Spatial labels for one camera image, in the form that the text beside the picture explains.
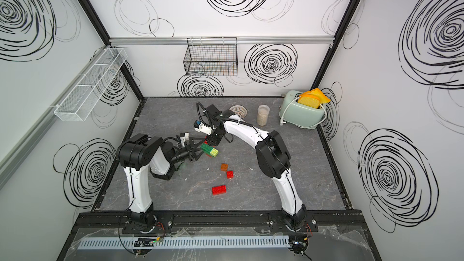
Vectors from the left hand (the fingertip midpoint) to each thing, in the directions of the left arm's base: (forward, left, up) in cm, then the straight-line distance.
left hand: (204, 146), depth 90 cm
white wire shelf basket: (+2, +48, +27) cm, 55 cm away
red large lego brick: (-20, -7, -4) cm, 22 cm away
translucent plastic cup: (+22, -31, +4) cm, 38 cm away
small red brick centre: (-12, -13, -5) cm, 18 cm away
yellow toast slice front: (+20, -53, +15) cm, 58 cm away
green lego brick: (0, -1, -1) cm, 2 cm away
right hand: (+3, -3, +2) cm, 5 cm away
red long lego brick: (0, -1, +4) cm, 4 cm away
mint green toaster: (+18, -50, +6) cm, 54 cm away
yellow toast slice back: (+23, -57, +18) cm, 64 cm away
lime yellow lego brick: (-3, -5, -1) cm, 6 cm away
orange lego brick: (-8, -10, -5) cm, 14 cm away
